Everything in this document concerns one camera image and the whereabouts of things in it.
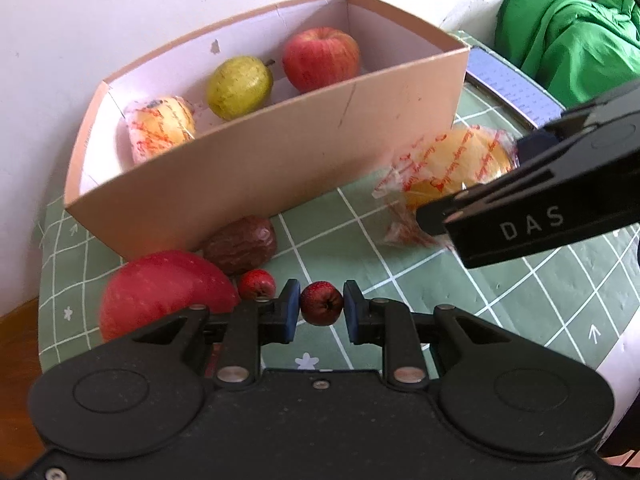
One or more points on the green cloth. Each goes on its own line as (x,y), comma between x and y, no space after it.
(560,40)

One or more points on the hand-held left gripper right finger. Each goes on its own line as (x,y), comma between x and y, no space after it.
(352,317)

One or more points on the green pear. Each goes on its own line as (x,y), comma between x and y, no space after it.
(239,89)

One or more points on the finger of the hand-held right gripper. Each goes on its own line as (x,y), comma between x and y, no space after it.
(440,212)
(590,130)

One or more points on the plastic-wrapped orange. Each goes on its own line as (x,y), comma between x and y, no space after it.
(450,165)
(160,130)

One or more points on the red apple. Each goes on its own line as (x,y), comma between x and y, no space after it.
(160,290)
(320,60)

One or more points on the small red hawthorn fruit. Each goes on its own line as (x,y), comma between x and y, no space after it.
(321,305)
(256,284)

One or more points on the smartphone with lit screen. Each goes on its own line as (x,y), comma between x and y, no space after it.
(515,87)

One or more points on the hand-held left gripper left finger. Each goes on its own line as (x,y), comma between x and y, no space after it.
(289,317)

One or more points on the green checked tablecloth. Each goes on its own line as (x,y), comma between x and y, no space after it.
(375,260)

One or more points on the cardboard box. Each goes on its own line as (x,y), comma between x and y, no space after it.
(250,185)

